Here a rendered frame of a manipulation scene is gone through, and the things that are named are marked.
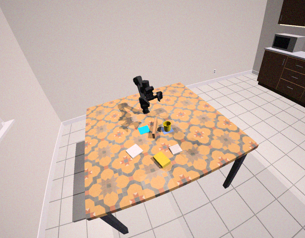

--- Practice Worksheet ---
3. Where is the yellow rectangular block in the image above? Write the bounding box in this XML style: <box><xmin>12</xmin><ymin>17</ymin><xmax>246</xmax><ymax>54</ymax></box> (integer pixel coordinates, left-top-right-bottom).
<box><xmin>153</xmin><ymin>152</ymin><xmax>171</xmax><ymax>169</ymax></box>

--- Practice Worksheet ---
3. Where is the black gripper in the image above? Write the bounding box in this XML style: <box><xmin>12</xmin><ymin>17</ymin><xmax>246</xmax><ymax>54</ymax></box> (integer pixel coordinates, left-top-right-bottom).
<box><xmin>139</xmin><ymin>91</ymin><xmax>163</xmax><ymax>105</ymax></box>

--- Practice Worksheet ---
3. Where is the yellow cup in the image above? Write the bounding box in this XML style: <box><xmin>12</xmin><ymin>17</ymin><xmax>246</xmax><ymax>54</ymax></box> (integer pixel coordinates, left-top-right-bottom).
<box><xmin>163</xmin><ymin>121</ymin><xmax>171</xmax><ymax>132</ymax></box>

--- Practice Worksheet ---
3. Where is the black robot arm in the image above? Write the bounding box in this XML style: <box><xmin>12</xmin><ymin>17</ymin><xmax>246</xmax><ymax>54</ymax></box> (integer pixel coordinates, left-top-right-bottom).
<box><xmin>133</xmin><ymin>76</ymin><xmax>154</xmax><ymax>114</ymax></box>

